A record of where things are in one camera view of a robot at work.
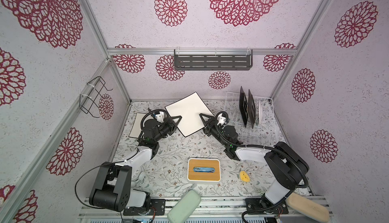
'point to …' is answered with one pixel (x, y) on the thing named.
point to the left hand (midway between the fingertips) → (181, 119)
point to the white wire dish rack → (267, 128)
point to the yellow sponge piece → (244, 177)
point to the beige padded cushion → (312, 209)
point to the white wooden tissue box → (203, 170)
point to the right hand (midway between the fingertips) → (199, 115)
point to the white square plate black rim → (189, 107)
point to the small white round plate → (260, 111)
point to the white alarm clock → (138, 183)
